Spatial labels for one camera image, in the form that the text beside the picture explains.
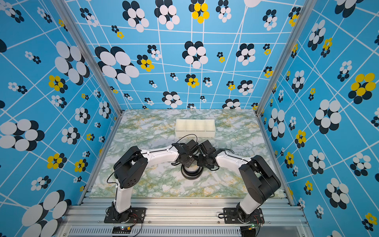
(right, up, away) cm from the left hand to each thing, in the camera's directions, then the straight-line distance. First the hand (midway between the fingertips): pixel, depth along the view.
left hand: (190, 160), depth 93 cm
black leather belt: (+1, -8, -7) cm, 11 cm away
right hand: (+7, -1, -2) cm, 7 cm away
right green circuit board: (+29, -29, -23) cm, 47 cm away
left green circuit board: (-34, -29, -21) cm, 49 cm away
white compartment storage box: (+9, +20, +18) cm, 28 cm away
